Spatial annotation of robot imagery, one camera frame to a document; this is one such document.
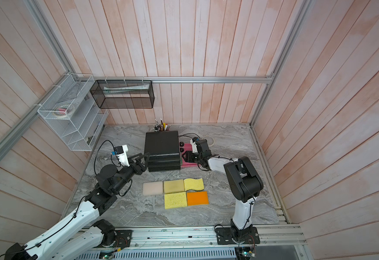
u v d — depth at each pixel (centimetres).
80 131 78
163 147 89
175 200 84
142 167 65
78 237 56
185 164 94
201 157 78
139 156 74
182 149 95
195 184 88
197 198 86
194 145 90
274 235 76
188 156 86
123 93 104
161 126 96
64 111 73
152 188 88
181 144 89
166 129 103
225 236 73
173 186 90
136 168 64
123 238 73
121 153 63
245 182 51
